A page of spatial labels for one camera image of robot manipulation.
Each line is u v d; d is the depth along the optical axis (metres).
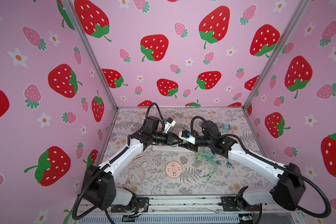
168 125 0.72
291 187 0.40
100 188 0.41
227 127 1.05
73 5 0.69
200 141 0.66
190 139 0.63
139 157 0.90
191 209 0.73
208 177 0.84
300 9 0.70
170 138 0.66
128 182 0.80
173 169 0.84
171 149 0.93
